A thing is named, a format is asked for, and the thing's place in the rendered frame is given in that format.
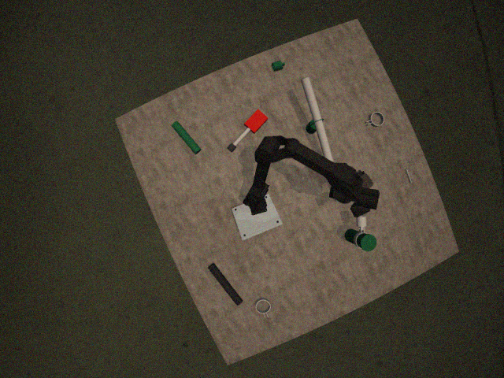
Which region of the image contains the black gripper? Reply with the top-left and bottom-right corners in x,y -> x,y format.
350,202 -> 370,217

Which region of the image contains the black flat bar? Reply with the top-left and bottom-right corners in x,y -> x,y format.
208,263 -> 243,305

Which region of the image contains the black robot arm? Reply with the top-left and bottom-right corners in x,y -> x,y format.
243,135 -> 380,215

